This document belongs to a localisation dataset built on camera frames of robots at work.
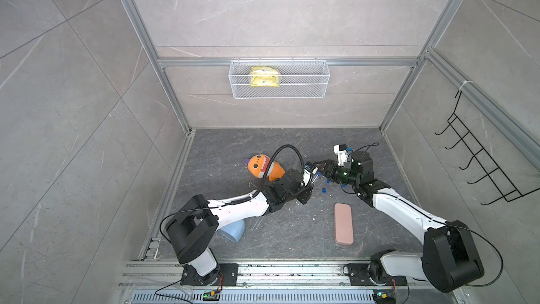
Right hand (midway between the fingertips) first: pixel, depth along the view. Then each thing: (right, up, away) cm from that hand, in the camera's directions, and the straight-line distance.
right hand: (316, 166), depth 82 cm
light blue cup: (-31, -23, -6) cm, 40 cm away
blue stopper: (+7, -13, +14) cm, 20 cm away
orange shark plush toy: (-24, -1, +14) cm, 28 cm away
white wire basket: (-5, +41, +18) cm, 45 cm away
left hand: (-1, -6, -1) cm, 6 cm away
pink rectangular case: (+11, -25, 0) cm, 28 cm away
